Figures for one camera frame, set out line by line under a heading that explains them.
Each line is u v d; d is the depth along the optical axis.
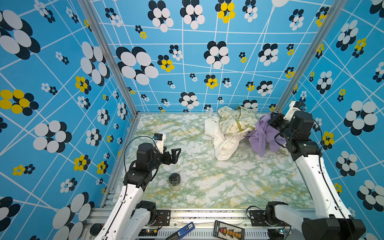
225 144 0.94
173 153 0.67
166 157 0.66
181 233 0.67
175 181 0.75
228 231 0.68
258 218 0.72
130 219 0.46
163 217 0.73
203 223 0.72
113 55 0.87
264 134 0.79
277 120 0.62
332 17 0.71
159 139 0.64
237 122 0.94
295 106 0.61
